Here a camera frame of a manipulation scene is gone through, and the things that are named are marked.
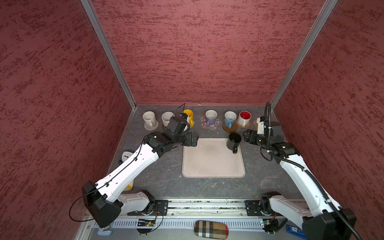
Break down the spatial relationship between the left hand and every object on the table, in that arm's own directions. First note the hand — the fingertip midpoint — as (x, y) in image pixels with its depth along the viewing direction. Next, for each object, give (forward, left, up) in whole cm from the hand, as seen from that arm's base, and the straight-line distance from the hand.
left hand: (188, 138), depth 74 cm
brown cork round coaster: (+22, -29, -23) cm, 43 cm away
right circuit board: (-33, -39, -25) cm, 57 cm away
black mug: (+11, -28, -20) cm, 36 cm away
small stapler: (-38, +39, -21) cm, 58 cm away
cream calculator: (-18, +32, -21) cm, 43 cm away
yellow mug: (+30, +1, -14) cm, 33 cm away
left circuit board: (-34, +23, -26) cm, 48 cm away
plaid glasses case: (-36, -11, -19) cm, 42 cm away
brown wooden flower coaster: (+4, -33, +6) cm, 34 cm away
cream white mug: (+25, +28, -14) cm, 40 cm away
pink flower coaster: (+27, -10, -22) cm, 36 cm away
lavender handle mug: (+32, -15, -18) cm, 39 cm away
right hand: (+4, -32, -4) cm, 32 cm away
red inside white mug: (+27, -38, -16) cm, 49 cm away
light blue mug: (+27, -28, -16) cm, 42 cm away
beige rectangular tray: (0, -14, -24) cm, 28 cm away
